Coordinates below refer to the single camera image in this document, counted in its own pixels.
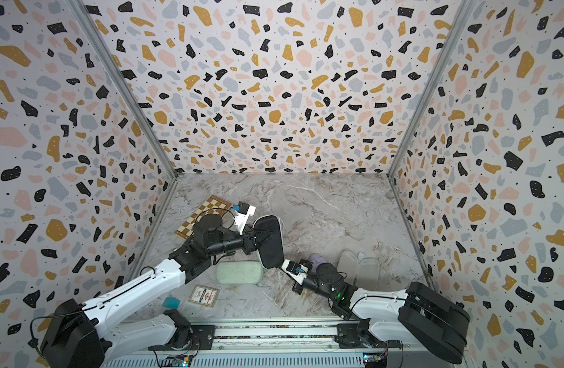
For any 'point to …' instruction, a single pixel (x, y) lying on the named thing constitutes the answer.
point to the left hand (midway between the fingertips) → (272, 232)
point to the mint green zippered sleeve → (239, 272)
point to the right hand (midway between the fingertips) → (282, 267)
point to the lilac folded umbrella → (315, 261)
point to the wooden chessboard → (212, 205)
